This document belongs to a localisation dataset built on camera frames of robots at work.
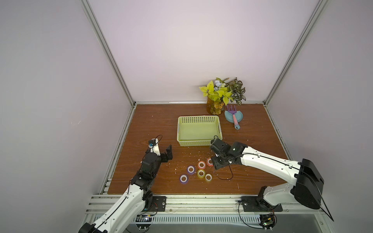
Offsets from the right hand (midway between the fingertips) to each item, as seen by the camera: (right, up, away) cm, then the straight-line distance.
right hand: (216, 159), depth 80 cm
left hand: (-29, +8, +2) cm, 30 cm away
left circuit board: (-39, -29, -8) cm, 49 cm away
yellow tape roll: (-9, -10, +1) cm, 13 cm away
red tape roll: (-3, -3, +5) cm, 7 cm away
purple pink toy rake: (+19, +17, +23) cm, 34 cm away
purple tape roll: (-14, -8, +5) cm, 17 cm away
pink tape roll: (-7, -5, +7) cm, 11 cm away
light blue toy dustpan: (+16, +24, +31) cm, 42 cm away
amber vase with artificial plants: (+6, +40, +12) cm, 42 cm away
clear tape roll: (-4, -11, +1) cm, 12 cm away
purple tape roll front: (-19, -12, +1) cm, 22 cm away
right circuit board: (+24, -27, -10) cm, 38 cm away
